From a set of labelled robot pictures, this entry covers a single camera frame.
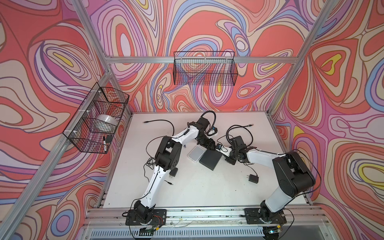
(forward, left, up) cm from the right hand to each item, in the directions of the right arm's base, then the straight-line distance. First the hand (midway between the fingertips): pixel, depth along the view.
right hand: (228, 156), depth 96 cm
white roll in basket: (+6, +65, +33) cm, 74 cm away
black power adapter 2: (-15, -12, +1) cm, 20 cm away
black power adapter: (-11, +35, +3) cm, 37 cm away
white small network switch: (+2, +21, +2) cm, 21 cm away
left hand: (+6, +9, +3) cm, 11 cm away
